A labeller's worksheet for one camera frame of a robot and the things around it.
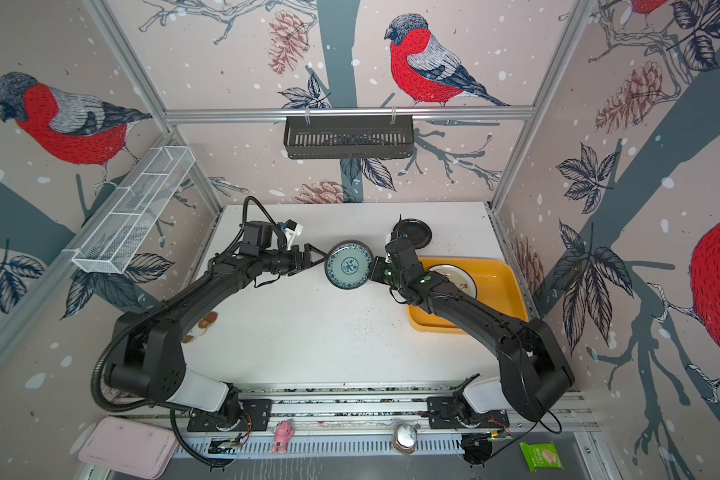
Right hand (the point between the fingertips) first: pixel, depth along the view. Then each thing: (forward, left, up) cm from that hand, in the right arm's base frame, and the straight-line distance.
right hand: (366, 267), depth 84 cm
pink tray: (-43, +52, -12) cm, 69 cm away
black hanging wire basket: (+48, +11, +13) cm, 51 cm away
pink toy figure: (-39, +18, -13) cm, 45 cm away
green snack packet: (-40, -42, -16) cm, 60 cm away
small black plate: (+31, -16, -18) cm, 39 cm away
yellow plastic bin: (+4, -42, -15) cm, 45 cm away
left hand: (-1, +13, +4) cm, 14 cm away
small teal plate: (+1, +5, -1) cm, 6 cm away
